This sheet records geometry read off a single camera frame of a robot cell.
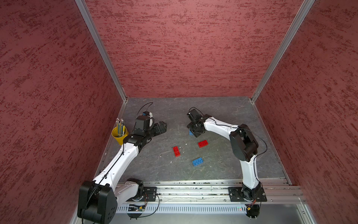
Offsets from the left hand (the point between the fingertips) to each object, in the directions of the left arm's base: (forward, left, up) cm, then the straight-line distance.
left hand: (160, 129), depth 83 cm
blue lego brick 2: (-14, -23, -15) cm, 31 cm away
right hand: (+6, -18, -13) cm, 23 cm away
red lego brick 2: (-2, -27, -16) cm, 32 cm away
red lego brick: (-8, -10, -15) cm, 20 cm away
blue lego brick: (+2, -19, -8) cm, 20 cm away
